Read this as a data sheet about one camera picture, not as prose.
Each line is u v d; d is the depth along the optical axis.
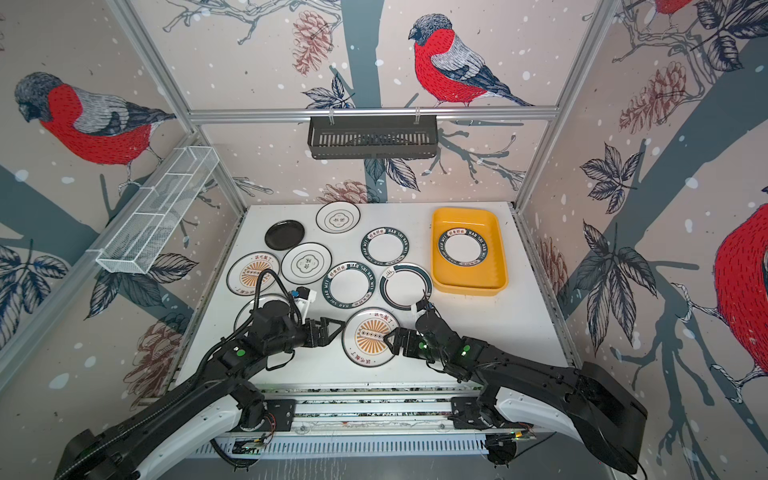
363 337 0.86
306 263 1.04
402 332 0.73
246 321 0.62
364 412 0.76
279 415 0.73
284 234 1.11
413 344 0.71
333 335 0.71
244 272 1.01
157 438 0.46
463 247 1.08
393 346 0.73
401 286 0.98
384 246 1.08
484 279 1.00
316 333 0.70
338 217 1.18
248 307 0.93
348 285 0.97
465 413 0.73
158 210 0.79
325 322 0.70
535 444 0.70
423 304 0.76
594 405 0.41
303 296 0.73
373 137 1.06
